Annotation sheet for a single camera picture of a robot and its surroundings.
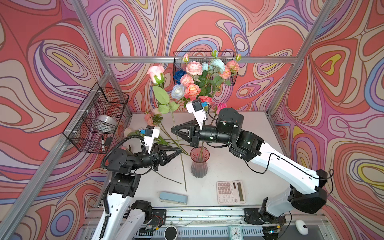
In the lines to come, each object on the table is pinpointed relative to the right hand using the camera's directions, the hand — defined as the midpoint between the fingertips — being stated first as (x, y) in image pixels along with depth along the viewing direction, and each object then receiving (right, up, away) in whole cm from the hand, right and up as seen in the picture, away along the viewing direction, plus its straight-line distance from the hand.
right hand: (173, 135), depth 51 cm
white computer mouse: (+58, -45, +18) cm, 75 cm away
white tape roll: (-36, +4, +19) cm, 41 cm away
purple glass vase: (+10, -13, +27) cm, 32 cm away
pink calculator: (+27, -33, +29) cm, 51 cm away
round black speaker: (-3, -44, +14) cm, 47 cm away
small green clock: (+26, -46, +17) cm, 56 cm away
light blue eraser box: (-4, -34, +26) cm, 43 cm away
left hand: (+2, -7, +1) cm, 8 cm away
